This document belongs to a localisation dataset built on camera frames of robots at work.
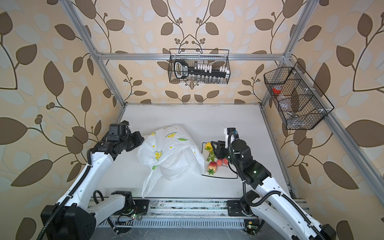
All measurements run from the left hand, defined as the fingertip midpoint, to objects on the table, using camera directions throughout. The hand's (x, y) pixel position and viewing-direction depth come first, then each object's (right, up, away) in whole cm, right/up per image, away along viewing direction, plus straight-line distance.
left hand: (145, 136), depth 80 cm
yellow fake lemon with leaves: (+35, -8, +10) cm, 37 cm away
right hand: (+38, -3, -6) cm, 39 cm away
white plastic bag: (+15, -7, -6) cm, 17 cm away
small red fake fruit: (+46, -16, +9) cm, 49 cm away
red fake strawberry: (+37, -18, +3) cm, 41 cm away
